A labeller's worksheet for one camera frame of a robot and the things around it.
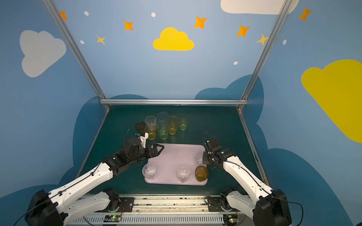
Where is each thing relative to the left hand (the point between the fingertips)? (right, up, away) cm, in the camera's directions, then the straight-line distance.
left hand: (161, 149), depth 77 cm
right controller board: (+37, -35, -6) cm, 51 cm away
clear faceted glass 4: (-12, +16, +30) cm, 36 cm away
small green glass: (+13, +14, +28) cm, 34 cm away
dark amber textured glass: (+24, -16, +7) cm, 29 cm away
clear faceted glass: (-8, -15, +8) cm, 19 cm away
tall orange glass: (+5, +14, +23) cm, 27 cm away
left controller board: (-24, -34, -7) cm, 42 cm away
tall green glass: (-2, +9, +25) cm, 27 cm away
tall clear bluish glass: (-2, +18, +21) cm, 28 cm away
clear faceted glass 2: (+12, -17, +7) cm, 22 cm away
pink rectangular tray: (+8, -13, +16) cm, 22 cm away
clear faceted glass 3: (+23, -9, +14) cm, 28 cm away
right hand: (+28, -6, +6) cm, 29 cm away
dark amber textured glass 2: (-19, +12, +23) cm, 32 cm away
